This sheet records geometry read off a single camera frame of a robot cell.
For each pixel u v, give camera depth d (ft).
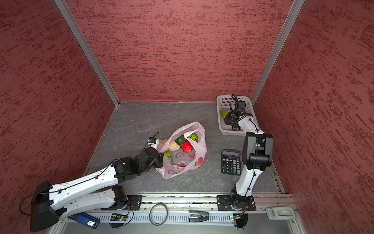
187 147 2.94
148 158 1.84
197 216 2.28
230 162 2.86
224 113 3.59
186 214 2.36
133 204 2.43
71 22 2.49
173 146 2.92
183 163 2.91
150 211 2.32
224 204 2.43
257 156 1.67
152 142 2.23
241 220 2.29
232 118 2.32
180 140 3.02
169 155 2.78
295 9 2.37
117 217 2.39
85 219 2.20
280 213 2.30
